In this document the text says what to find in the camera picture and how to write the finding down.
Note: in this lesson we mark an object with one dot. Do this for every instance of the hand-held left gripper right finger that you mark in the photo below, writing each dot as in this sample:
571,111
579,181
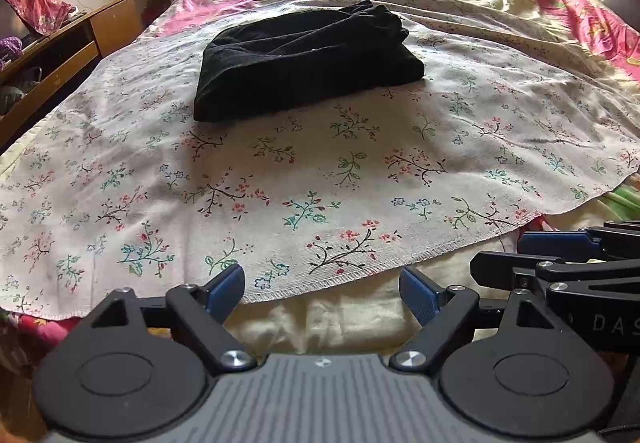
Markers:
419,295

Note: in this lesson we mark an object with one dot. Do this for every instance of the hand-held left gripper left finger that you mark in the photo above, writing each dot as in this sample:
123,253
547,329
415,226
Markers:
225,294

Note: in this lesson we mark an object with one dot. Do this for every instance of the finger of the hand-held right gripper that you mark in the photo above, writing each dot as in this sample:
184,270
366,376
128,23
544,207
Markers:
505,268
555,244

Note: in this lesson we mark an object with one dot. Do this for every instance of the black pants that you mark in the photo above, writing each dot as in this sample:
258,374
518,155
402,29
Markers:
300,58

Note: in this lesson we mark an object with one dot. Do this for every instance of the white floral bed sheet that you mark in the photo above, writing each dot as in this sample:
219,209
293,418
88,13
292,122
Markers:
350,163

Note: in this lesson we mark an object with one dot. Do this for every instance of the pink flowered cream quilt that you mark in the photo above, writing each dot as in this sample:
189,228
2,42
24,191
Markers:
590,13

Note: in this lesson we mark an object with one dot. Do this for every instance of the grey clothes pile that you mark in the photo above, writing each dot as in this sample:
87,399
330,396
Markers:
20,88

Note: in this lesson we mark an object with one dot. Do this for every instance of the purple knitted cloth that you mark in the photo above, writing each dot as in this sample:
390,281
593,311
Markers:
9,52

